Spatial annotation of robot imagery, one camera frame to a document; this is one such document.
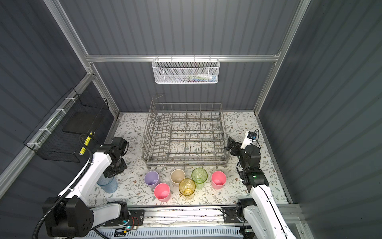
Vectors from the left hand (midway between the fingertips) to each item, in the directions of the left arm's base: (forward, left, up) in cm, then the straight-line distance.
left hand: (116, 173), depth 77 cm
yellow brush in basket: (+9, +9, +17) cm, 21 cm away
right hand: (+9, -66, +12) cm, 67 cm away
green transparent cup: (-2, -44, -4) cm, 44 cm away
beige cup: (0, -32, -6) cm, 32 cm away
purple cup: (-1, -17, -7) cm, 19 cm away
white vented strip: (-28, -56, -12) cm, 63 cm away
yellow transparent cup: (-7, -37, -7) cm, 39 cm away
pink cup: (-3, -56, -8) cm, 56 cm away
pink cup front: (-8, -23, -10) cm, 27 cm away
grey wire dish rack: (+26, -38, -5) cm, 46 cm away
